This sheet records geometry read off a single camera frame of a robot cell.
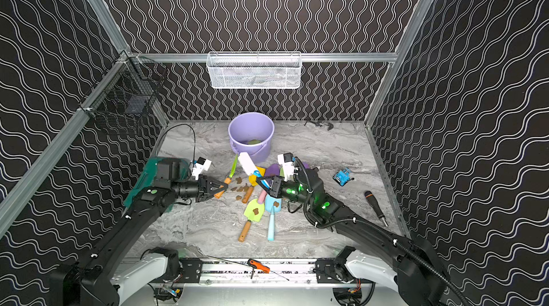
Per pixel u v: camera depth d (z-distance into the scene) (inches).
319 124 47.2
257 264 29.8
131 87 38.5
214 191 27.7
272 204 35.5
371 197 35.5
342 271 25.6
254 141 43.2
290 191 25.2
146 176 37.2
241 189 37.4
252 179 38.4
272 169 39.2
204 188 26.3
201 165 28.8
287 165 26.6
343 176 37.1
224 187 28.9
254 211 34.8
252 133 43.2
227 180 29.6
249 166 29.4
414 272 15.7
